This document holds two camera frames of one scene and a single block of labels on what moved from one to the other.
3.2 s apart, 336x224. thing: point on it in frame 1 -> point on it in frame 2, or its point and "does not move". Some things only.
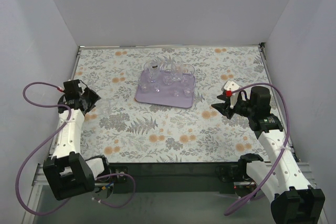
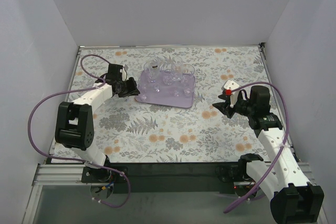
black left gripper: x=87 y=99 -> x=129 y=87
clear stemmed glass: x=154 y=67 does not move
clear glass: x=189 y=88 does not move
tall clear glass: x=177 y=69 does not move
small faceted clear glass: x=104 y=108 -> x=144 y=95
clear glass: x=187 y=75 does not move
